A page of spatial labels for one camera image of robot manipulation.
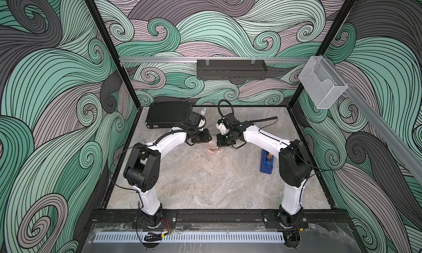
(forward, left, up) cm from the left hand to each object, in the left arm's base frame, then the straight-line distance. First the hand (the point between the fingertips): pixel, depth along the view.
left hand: (210, 136), depth 89 cm
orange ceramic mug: (-6, -1, -3) cm, 7 cm away
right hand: (-3, -3, -3) cm, 5 cm away
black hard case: (+23, +30, -8) cm, 39 cm away
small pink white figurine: (+23, +5, -5) cm, 24 cm away
